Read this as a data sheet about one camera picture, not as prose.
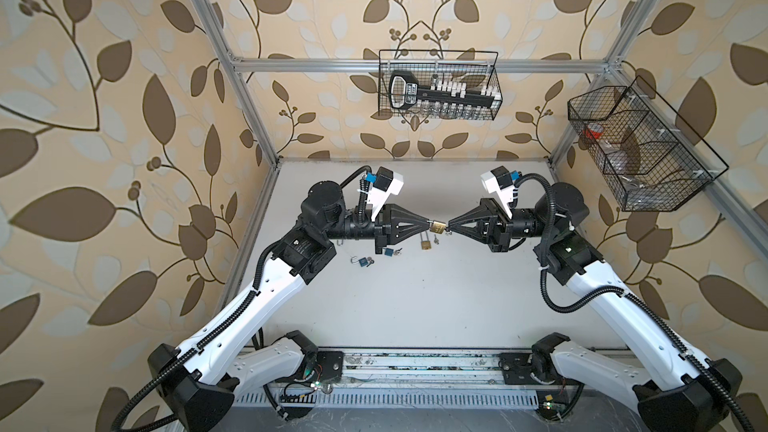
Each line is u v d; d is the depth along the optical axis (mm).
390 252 958
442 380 737
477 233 558
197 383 375
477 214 549
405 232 552
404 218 530
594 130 866
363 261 935
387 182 490
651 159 724
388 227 495
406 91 845
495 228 534
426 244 964
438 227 550
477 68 911
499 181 503
